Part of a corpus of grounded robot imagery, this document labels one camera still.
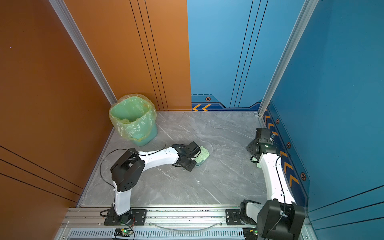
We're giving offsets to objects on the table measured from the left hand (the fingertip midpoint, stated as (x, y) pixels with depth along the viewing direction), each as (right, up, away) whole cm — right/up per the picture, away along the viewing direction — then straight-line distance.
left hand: (191, 164), depth 92 cm
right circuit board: (+29, -27, -22) cm, 45 cm away
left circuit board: (-33, -27, -21) cm, 47 cm away
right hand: (+34, +11, -10) cm, 37 cm away
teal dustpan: (+5, +1, -3) cm, 6 cm away
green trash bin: (-29, +14, +5) cm, 33 cm away
